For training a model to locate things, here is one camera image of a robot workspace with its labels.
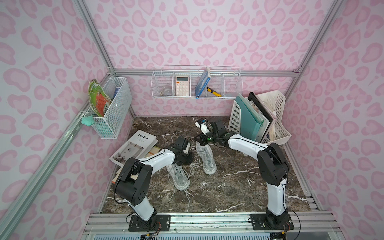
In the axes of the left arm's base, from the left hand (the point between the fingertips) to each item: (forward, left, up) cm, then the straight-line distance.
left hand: (192, 157), depth 92 cm
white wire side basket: (+28, +43, +29) cm, 59 cm away
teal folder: (+7, -31, +26) cm, 41 cm away
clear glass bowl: (+35, +17, +23) cm, 45 cm away
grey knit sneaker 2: (-12, +7, +1) cm, 14 cm away
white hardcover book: (+7, +37, 0) cm, 38 cm away
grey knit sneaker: (+1, -9, +2) cm, 9 cm away
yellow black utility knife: (+35, -14, +22) cm, 44 cm away
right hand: (+8, -1, +9) cm, 12 cm away
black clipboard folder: (+14, -39, +26) cm, 49 cm away
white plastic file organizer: (+27, -51, +21) cm, 61 cm away
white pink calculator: (+36, +6, +26) cm, 45 cm away
